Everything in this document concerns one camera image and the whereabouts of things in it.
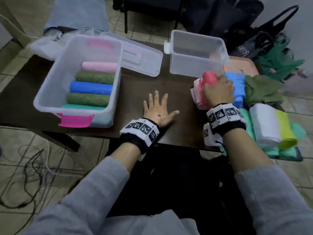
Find translucent zipper bag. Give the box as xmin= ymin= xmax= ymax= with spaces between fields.
xmin=28 ymin=28 xmax=103 ymax=61

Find person's black trousers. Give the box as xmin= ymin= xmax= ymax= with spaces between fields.
xmin=106 ymin=144 xmax=256 ymax=235

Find olive green bag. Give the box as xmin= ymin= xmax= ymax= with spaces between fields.
xmin=244 ymin=75 xmax=285 ymax=108
xmin=66 ymin=93 xmax=111 ymax=107
xmin=75 ymin=70 xmax=116 ymax=85

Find red plastic bag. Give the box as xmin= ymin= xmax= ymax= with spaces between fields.
xmin=201 ymin=71 xmax=219 ymax=108

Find green plastic bag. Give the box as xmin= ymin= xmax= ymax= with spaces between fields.
xmin=254 ymin=38 xmax=306 ymax=82

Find black left wristband with markers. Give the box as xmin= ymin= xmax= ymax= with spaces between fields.
xmin=119 ymin=118 xmax=161 ymax=154

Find black right camera cable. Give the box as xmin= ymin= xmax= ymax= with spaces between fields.
xmin=215 ymin=140 xmax=227 ymax=154

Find white bag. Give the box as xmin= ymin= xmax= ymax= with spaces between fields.
xmin=249 ymin=103 xmax=283 ymax=147

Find dark patterned bag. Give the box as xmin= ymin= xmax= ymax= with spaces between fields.
xmin=230 ymin=5 xmax=300 ymax=59

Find large clear storage bin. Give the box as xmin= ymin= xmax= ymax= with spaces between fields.
xmin=33 ymin=34 xmax=123 ymax=128

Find black wristband with markers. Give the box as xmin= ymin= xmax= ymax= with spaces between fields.
xmin=206 ymin=103 xmax=247 ymax=135
xmin=119 ymin=118 xmax=161 ymax=154

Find pink plastic bag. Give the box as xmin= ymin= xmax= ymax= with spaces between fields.
xmin=190 ymin=79 xmax=213 ymax=110
xmin=82 ymin=61 xmax=119 ymax=74

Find person's left forearm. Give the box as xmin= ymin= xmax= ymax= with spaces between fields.
xmin=22 ymin=142 xmax=143 ymax=235

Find black chair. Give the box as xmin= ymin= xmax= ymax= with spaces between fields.
xmin=123 ymin=0 xmax=185 ymax=34

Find yellow-green bag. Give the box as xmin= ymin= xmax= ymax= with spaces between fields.
xmin=276 ymin=110 xmax=298 ymax=150

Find person's right forearm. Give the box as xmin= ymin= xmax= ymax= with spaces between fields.
xmin=222 ymin=128 xmax=313 ymax=235

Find blue-grey floor mat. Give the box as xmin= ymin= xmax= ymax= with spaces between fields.
xmin=44 ymin=0 xmax=109 ymax=35

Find small clear plastic bin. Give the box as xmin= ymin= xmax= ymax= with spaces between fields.
xmin=164 ymin=29 xmax=230 ymax=78

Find thick white floor cable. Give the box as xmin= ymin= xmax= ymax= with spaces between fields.
xmin=45 ymin=138 xmax=81 ymax=177

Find black right wristband with markers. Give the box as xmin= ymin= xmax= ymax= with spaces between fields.
xmin=206 ymin=103 xmax=247 ymax=135

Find tangled dark floor cables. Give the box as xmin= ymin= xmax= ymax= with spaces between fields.
xmin=0 ymin=139 xmax=86 ymax=235

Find clear lid pink handle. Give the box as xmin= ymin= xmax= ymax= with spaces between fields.
xmin=100 ymin=31 xmax=164 ymax=77

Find person's left hand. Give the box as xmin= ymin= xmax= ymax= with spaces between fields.
xmin=143 ymin=90 xmax=180 ymax=128

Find person's right hand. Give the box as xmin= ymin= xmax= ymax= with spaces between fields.
xmin=203 ymin=75 xmax=236 ymax=106

